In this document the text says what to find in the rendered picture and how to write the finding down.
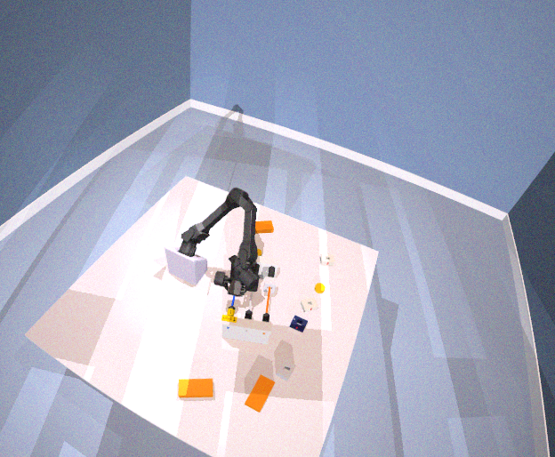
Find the orange rectangular block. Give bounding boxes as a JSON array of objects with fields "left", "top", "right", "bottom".
[
  {"left": 245, "top": 375, "right": 275, "bottom": 413},
  {"left": 178, "top": 379, "right": 213, "bottom": 398},
  {"left": 255, "top": 220, "right": 274, "bottom": 234}
]

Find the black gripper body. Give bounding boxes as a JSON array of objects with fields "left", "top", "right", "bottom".
[{"left": 213, "top": 270, "right": 258, "bottom": 292}]

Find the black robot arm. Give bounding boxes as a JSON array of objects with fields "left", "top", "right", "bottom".
[{"left": 177, "top": 187, "right": 260, "bottom": 297}]

